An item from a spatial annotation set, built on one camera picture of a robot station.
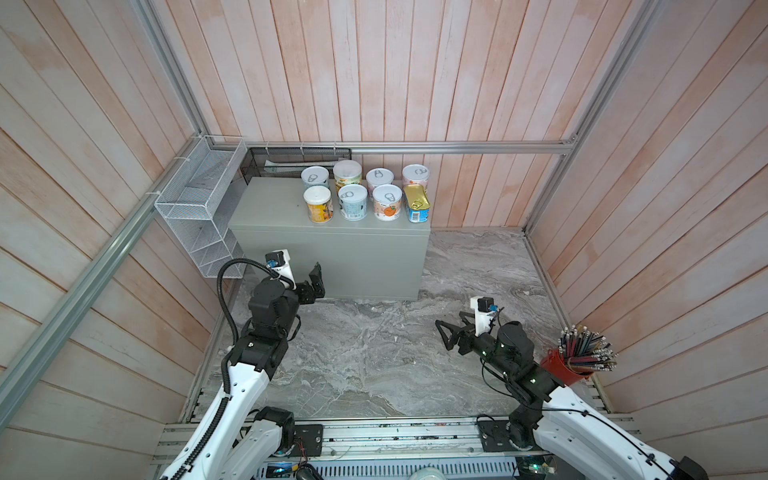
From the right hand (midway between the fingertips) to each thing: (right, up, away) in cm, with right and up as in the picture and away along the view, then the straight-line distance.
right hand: (449, 317), depth 78 cm
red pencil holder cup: (+28, -12, 0) cm, 31 cm away
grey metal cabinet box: (-22, +16, +3) cm, 27 cm away
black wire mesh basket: (-50, +49, +22) cm, 74 cm away
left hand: (-38, +12, -4) cm, 40 cm away
